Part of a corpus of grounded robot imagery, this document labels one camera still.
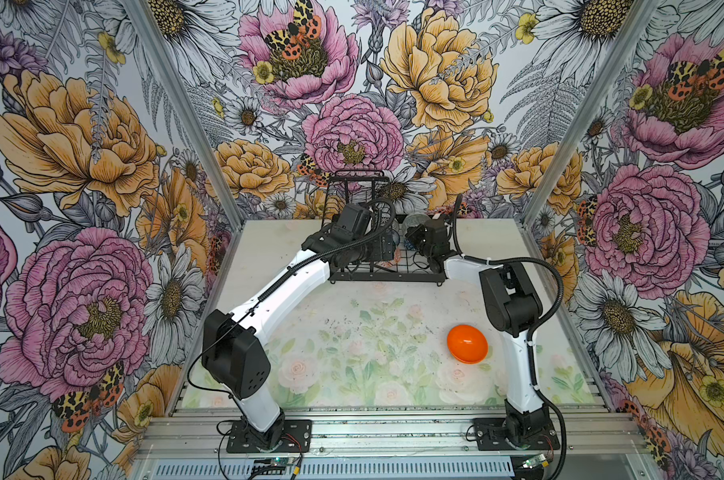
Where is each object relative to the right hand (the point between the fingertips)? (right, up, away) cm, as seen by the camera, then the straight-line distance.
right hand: (405, 234), depth 105 cm
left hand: (-10, -7, -23) cm, 26 cm away
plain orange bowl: (+16, -32, -18) cm, 40 cm away
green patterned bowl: (+5, +6, +10) cm, 13 cm away
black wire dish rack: (-16, +18, +10) cm, 26 cm away
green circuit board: (-33, -55, -34) cm, 72 cm away
